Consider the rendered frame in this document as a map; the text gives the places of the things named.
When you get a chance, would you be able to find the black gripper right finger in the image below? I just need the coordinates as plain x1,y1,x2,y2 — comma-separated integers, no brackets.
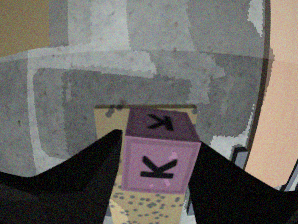
188,141,298,224

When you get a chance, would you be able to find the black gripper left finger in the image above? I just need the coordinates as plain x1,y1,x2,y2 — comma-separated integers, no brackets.
0,128,122,224

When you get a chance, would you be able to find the pink cube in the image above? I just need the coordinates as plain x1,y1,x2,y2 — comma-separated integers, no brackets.
121,107,202,194

